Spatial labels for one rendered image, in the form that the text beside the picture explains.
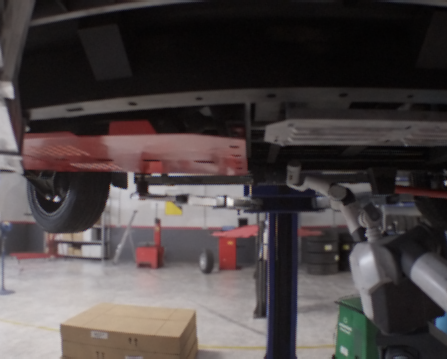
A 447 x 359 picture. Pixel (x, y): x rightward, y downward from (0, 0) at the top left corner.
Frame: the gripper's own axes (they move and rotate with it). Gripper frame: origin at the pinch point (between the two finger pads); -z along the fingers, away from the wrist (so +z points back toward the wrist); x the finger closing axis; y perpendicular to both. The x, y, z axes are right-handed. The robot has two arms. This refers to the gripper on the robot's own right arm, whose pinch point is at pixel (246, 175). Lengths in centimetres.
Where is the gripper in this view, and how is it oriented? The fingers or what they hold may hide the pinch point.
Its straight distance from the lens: 153.6
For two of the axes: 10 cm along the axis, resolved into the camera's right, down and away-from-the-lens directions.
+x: 0.0, -9.9, 1.4
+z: 10.0, -0.1, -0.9
